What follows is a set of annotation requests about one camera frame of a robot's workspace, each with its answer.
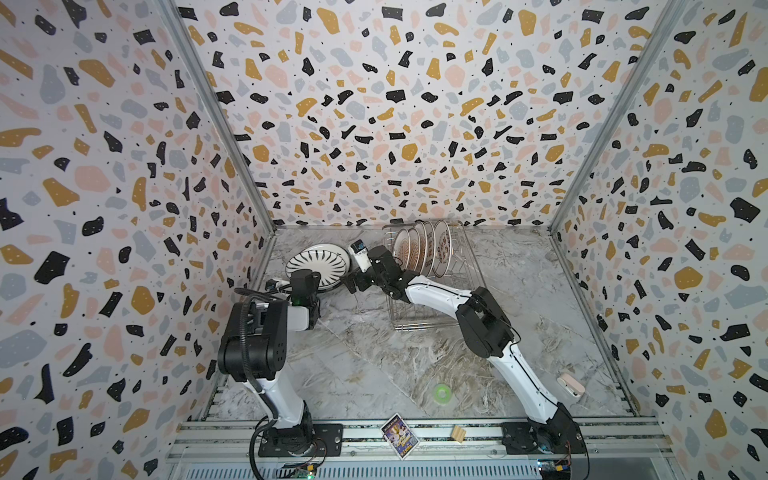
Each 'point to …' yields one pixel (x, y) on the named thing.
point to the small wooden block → (458, 433)
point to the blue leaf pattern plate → (330, 261)
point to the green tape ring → (442, 393)
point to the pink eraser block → (571, 384)
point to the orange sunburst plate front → (402, 247)
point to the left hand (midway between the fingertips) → (309, 269)
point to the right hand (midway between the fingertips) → (345, 265)
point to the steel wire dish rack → (463, 268)
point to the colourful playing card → (400, 436)
